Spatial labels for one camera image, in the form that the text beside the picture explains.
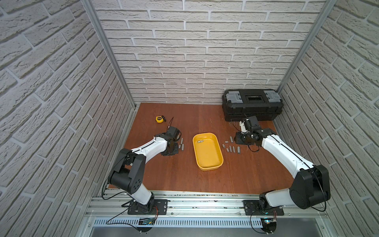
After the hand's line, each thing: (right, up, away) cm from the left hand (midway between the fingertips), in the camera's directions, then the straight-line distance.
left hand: (174, 148), depth 92 cm
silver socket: (+4, +4, +6) cm, 9 cm away
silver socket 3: (+37, 0, +3) cm, 37 cm away
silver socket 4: (+39, -1, +3) cm, 39 cm away
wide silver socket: (+42, -1, +3) cm, 42 cm away
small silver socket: (+17, +4, +6) cm, 18 cm away
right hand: (+40, +7, -5) cm, 41 cm away
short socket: (+35, +4, +6) cm, 36 cm away
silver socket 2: (+5, +1, +3) cm, 6 cm away
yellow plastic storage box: (+23, -4, +1) cm, 23 cm away
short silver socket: (+3, +1, +4) cm, 5 cm away
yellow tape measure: (-13, +19, +17) cm, 29 cm away
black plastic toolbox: (+43, +29, +7) cm, 53 cm away
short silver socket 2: (+35, -1, +3) cm, 35 cm away
